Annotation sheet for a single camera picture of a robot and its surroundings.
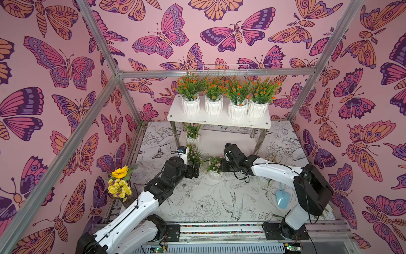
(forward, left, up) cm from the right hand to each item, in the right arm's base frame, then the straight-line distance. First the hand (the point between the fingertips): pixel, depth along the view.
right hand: (221, 163), depth 89 cm
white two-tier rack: (+29, 0, -7) cm, 30 cm away
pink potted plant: (+10, +16, +13) cm, 23 cm away
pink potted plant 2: (+1, +15, +7) cm, 17 cm away
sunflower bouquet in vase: (-20, +44, +17) cm, 51 cm away
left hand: (-4, +15, +11) cm, 19 cm away
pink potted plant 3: (-6, +4, +6) cm, 10 cm away
